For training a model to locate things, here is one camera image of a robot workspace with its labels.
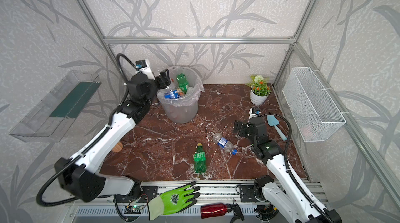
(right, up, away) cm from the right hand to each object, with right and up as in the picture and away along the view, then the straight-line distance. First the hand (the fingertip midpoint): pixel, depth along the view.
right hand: (243, 118), depth 81 cm
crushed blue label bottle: (-10, -15, +5) cm, 18 cm away
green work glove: (-35, -38, -10) cm, 52 cm away
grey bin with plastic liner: (-34, +3, +10) cm, 35 cm away
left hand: (-38, +25, -9) cm, 47 cm away
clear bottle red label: (-35, +13, +13) cm, 40 cm away
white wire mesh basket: (+25, +3, -19) cm, 32 cm away
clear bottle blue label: (-37, +12, 0) cm, 39 cm away
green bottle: (-34, +19, +15) cm, 42 cm away
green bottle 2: (-23, -21, +2) cm, 32 cm away
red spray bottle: (-13, -38, -14) cm, 43 cm away
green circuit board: (-53, -42, -9) cm, 68 cm away
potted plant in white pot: (+14, +16, +16) cm, 27 cm away
